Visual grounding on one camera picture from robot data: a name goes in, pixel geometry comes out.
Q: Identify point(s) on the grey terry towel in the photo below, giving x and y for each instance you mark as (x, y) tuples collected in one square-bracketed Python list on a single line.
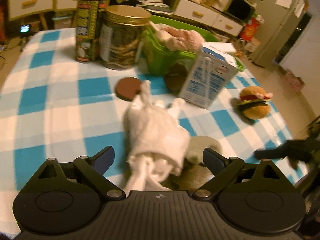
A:
[(194, 173)]

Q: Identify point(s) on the dark round coaster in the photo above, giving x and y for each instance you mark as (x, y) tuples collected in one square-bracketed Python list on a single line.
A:
[(175, 77)]

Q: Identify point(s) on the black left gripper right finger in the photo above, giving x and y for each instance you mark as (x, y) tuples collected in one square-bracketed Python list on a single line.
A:
[(225, 171)]

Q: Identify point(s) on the wooden cabinet with white drawers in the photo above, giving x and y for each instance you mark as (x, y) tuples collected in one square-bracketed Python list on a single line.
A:
[(125, 2)]

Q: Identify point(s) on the glass jar gold lid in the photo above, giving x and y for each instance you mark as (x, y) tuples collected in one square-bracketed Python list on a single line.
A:
[(121, 36)]

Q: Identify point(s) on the blue white milk carton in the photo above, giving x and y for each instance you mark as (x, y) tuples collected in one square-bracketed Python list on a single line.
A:
[(215, 65)]

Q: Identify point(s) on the small camera on tripod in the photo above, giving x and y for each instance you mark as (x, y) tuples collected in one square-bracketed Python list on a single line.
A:
[(25, 29)]

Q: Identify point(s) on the grey refrigerator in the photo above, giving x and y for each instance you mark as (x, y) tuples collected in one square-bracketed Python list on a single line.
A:
[(278, 33)]

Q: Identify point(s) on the red gift bag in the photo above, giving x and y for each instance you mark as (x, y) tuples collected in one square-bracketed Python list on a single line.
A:
[(249, 30)]

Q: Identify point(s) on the plush hamburger toy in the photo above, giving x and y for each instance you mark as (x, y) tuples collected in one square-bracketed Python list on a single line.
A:
[(254, 102)]

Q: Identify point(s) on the tall printed drink can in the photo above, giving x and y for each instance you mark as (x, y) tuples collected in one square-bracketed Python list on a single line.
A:
[(89, 16)]

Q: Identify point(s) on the brown round coaster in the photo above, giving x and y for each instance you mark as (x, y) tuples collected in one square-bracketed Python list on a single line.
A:
[(127, 88)]

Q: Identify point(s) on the white cloth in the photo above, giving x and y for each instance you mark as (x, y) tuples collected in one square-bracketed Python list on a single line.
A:
[(157, 141)]

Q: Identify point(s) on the pink plush towel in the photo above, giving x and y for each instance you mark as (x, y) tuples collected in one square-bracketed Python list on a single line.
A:
[(177, 39)]

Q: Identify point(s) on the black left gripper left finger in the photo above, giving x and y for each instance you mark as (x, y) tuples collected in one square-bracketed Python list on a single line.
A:
[(90, 172)]

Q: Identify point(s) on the blue white checkered tablecloth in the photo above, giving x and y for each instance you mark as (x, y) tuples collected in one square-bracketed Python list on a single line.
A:
[(54, 106)]

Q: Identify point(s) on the microwave oven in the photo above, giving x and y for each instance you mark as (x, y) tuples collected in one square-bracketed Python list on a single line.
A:
[(241, 10)]

